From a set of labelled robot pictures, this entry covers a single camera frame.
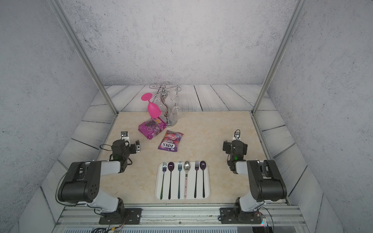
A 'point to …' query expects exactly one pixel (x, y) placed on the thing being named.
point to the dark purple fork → (196, 166)
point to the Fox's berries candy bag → (171, 141)
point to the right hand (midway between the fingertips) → (236, 140)
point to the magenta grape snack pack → (151, 126)
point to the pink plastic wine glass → (154, 109)
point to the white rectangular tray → (182, 181)
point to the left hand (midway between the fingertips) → (132, 140)
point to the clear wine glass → (176, 109)
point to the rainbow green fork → (164, 165)
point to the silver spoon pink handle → (186, 167)
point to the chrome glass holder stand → (169, 88)
